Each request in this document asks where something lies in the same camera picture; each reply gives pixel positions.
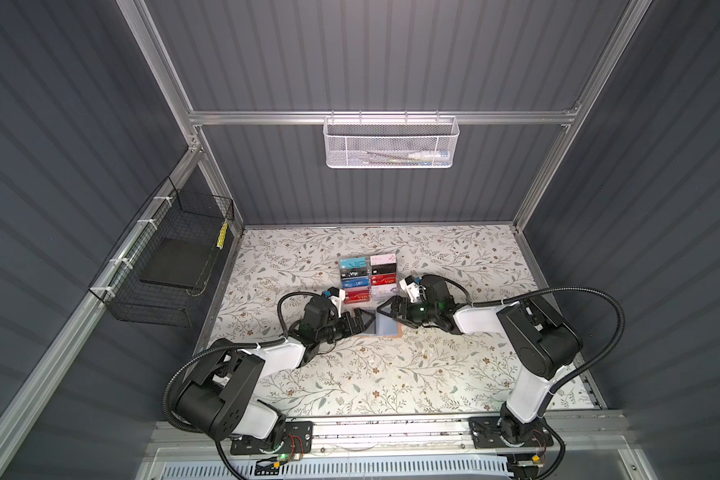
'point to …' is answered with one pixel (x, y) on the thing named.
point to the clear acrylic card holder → (379, 293)
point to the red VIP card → (383, 279)
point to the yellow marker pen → (222, 234)
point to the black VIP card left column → (353, 272)
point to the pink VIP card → (383, 259)
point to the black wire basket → (176, 214)
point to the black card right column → (383, 269)
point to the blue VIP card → (361, 281)
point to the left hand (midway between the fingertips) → (367, 320)
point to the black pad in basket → (176, 262)
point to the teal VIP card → (350, 263)
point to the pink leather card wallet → (383, 326)
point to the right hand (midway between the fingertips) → (388, 316)
